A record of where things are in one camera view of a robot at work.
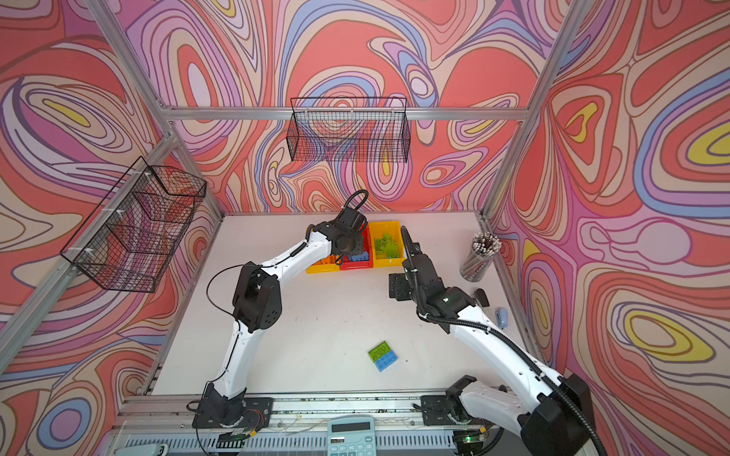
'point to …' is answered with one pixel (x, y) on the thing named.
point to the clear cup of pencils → (480, 256)
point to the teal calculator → (351, 436)
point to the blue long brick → (359, 257)
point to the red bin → (346, 263)
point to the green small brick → (386, 237)
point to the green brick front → (379, 351)
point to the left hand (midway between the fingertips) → (361, 247)
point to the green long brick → (386, 249)
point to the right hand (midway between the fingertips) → (405, 285)
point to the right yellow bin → (393, 230)
